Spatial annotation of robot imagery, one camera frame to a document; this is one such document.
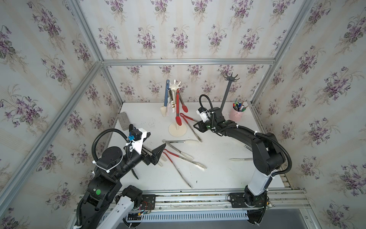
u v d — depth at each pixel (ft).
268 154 1.59
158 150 1.70
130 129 3.23
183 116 3.63
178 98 2.44
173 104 2.56
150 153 1.68
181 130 3.34
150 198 2.45
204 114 2.70
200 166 2.80
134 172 2.68
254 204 2.34
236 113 3.34
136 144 1.61
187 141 3.12
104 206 1.34
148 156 1.66
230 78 2.57
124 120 3.43
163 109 2.77
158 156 1.79
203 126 2.64
